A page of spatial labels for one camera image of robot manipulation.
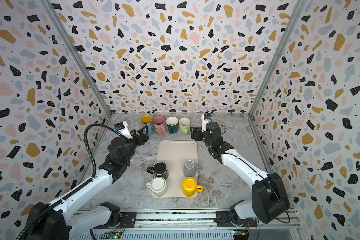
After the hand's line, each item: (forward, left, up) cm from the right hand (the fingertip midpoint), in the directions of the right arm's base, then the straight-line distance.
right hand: (193, 125), depth 81 cm
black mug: (-18, +18, -15) cm, 30 cm away
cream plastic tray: (-2, +12, -27) cm, 29 cm away
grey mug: (-18, +1, -16) cm, 24 cm away
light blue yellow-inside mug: (+18, +33, -16) cm, 41 cm away
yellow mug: (-28, +1, -16) cm, 32 cm away
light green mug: (+15, +6, -17) cm, 23 cm away
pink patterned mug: (+13, +22, -15) cm, 30 cm away
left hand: (-4, +26, +4) cm, 27 cm away
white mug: (-27, +18, -18) cm, 37 cm away
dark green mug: (+16, +14, -16) cm, 26 cm away
